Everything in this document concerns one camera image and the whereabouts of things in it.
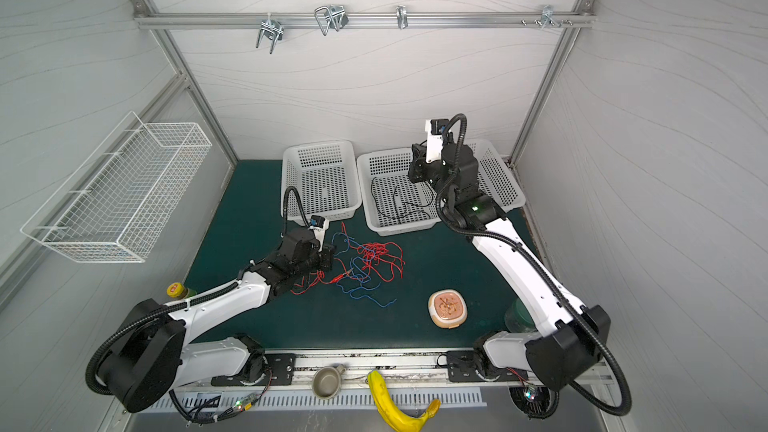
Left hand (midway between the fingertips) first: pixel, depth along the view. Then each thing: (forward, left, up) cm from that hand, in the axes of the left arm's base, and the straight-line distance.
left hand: (340, 242), depth 87 cm
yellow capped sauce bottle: (-19, +34, +9) cm, 40 cm away
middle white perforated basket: (+21, -15, -9) cm, 27 cm away
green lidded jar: (-21, -47, +1) cm, 51 cm away
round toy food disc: (-16, -31, -7) cm, 36 cm away
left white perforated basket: (+33, +12, -8) cm, 36 cm away
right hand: (+11, -22, +32) cm, 40 cm away
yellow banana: (-40, -17, -3) cm, 43 cm away
